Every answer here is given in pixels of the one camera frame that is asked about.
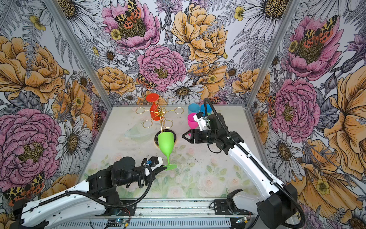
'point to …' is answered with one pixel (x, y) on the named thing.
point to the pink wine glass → (192, 123)
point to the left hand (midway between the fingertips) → (163, 169)
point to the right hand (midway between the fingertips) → (187, 140)
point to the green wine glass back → (167, 141)
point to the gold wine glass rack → (159, 112)
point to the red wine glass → (154, 112)
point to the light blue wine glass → (193, 108)
